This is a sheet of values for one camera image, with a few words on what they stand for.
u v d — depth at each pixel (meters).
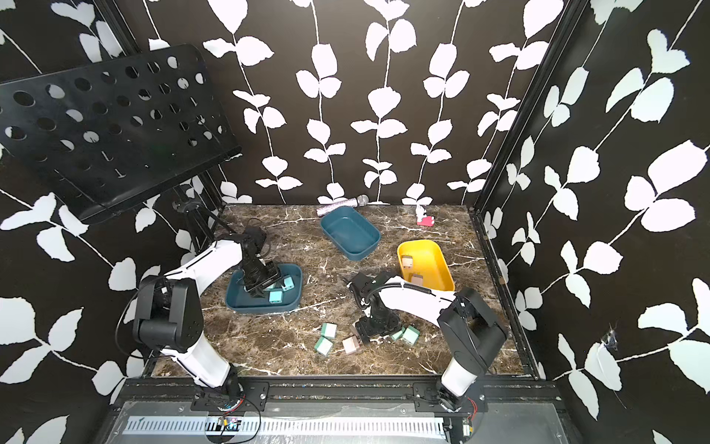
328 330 0.85
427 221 1.15
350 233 1.14
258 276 0.78
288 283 0.93
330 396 0.75
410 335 0.84
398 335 0.84
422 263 1.01
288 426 0.70
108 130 0.56
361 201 1.18
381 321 0.71
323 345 0.82
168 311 0.97
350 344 0.82
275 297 0.91
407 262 1.01
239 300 0.92
